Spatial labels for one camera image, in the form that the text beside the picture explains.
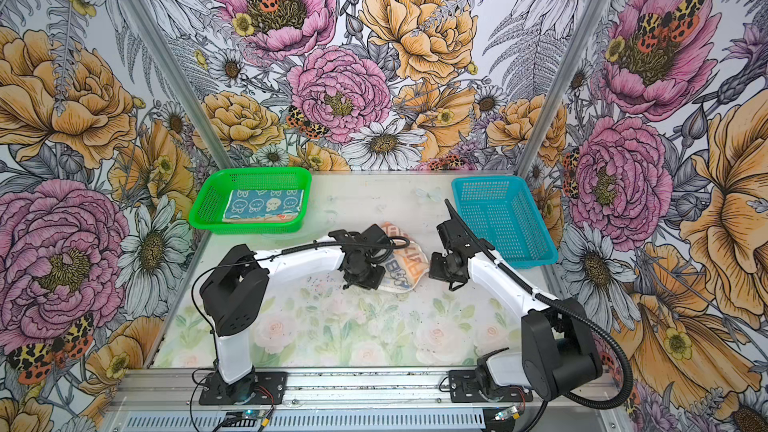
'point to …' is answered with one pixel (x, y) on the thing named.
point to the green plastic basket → (209, 204)
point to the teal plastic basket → (506, 213)
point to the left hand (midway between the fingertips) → (369, 291)
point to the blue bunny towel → (263, 205)
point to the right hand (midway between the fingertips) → (438, 281)
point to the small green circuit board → (249, 414)
